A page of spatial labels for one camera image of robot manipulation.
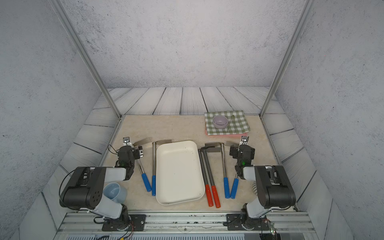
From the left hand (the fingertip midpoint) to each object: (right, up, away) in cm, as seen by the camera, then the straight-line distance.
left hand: (133, 146), depth 94 cm
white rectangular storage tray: (+29, -16, -6) cm, 34 cm away
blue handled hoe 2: (+56, -19, -8) cm, 60 cm away
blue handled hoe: (+53, 0, +9) cm, 54 cm away
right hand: (+68, +1, -1) cm, 68 cm away
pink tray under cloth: (+73, +6, +14) cm, 75 cm away
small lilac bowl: (+57, +16, +19) cm, 62 cm away
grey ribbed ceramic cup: (+70, -20, -14) cm, 74 cm away
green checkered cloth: (+71, +15, +21) cm, 75 cm away
